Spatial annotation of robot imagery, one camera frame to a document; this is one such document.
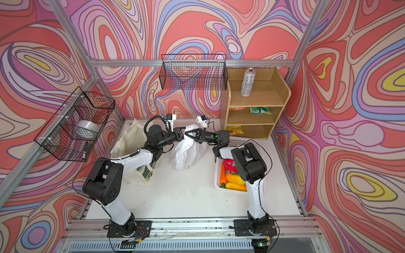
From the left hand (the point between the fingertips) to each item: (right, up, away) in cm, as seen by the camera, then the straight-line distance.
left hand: (192, 129), depth 81 cm
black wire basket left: (-57, -2, -7) cm, 58 cm away
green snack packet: (+42, +12, +18) cm, 47 cm away
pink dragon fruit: (+20, -20, +5) cm, 29 cm away
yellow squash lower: (+23, -31, +1) cm, 38 cm away
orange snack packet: (+27, +14, +20) cm, 36 cm away
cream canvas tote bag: (-35, -5, +7) cm, 36 cm away
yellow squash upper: (+23, -27, +3) cm, 35 cm away
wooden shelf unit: (+35, +18, +6) cm, 39 cm away
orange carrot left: (+17, -27, +7) cm, 32 cm away
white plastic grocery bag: (-3, -11, -4) cm, 12 cm away
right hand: (-3, -4, -2) cm, 6 cm away
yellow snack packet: (+27, 0, +24) cm, 36 cm away
